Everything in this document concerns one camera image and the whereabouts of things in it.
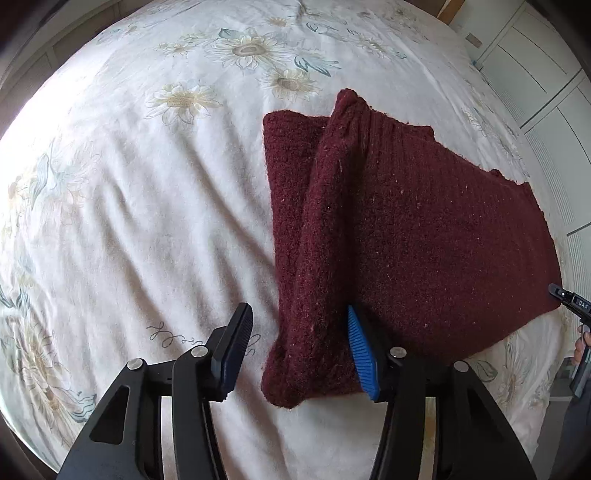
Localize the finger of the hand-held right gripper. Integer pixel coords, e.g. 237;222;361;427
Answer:
548;284;591;325

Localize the cream low cabinet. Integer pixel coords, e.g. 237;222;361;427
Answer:
0;0;153;100

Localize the white wardrobe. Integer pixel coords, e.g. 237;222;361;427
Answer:
466;0;591;402

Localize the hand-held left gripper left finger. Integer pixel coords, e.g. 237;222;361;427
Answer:
56;302;254;480

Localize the maroon knit sweater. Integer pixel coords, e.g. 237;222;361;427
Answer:
260;89;563;409

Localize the wooden headboard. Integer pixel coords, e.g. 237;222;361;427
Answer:
438;0;466;24

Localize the person's right hand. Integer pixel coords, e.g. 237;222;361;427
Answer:
573;324;587;366

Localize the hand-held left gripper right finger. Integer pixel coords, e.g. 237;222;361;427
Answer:
347;305;536;480

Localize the white floral duvet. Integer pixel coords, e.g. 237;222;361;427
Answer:
0;0;571;480

